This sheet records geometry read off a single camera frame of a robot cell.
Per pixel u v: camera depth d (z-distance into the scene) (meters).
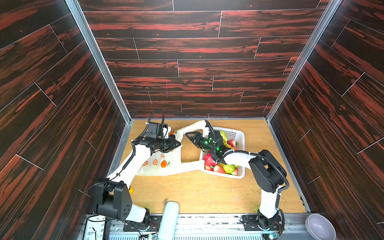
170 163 0.82
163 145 0.69
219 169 0.82
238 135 1.00
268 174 0.50
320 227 0.71
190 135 0.84
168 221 0.72
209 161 0.82
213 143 0.69
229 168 0.81
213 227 0.73
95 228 0.70
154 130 0.65
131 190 0.84
